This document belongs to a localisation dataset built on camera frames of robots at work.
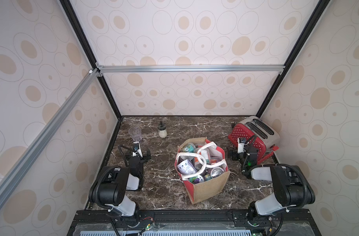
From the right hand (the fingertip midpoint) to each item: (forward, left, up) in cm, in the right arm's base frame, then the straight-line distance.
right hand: (242, 147), depth 94 cm
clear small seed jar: (-23, +20, +13) cm, 33 cm away
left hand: (-5, +63, +7) cm, 63 cm away
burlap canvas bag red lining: (-26, +29, +24) cm, 46 cm away
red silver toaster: (+1, -11, +12) cm, 16 cm away
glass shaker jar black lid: (+10, +53, +4) cm, 54 cm away
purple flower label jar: (-27, +30, +11) cm, 42 cm away
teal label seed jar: (-12, +34, +16) cm, 40 cm away
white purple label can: (-23, +35, +15) cm, 44 cm away
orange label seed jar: (-18, +25, +18) cm, 36 cm away
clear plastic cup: (+11, +74, -2) cm, 74 cm away
